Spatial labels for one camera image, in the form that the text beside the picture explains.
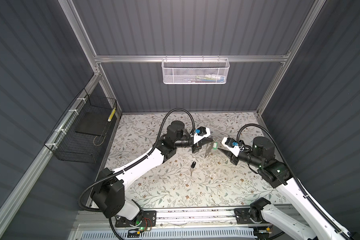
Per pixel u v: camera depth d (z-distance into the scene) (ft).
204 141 1.96
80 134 2.38
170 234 2.53
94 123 2.55
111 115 2.67
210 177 2.86
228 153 2.01
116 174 1.43
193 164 3.05
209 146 2.36
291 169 2.84
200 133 1.89
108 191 1.36
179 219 2.47
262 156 1.71
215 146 2.32
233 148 1.83
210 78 3.04
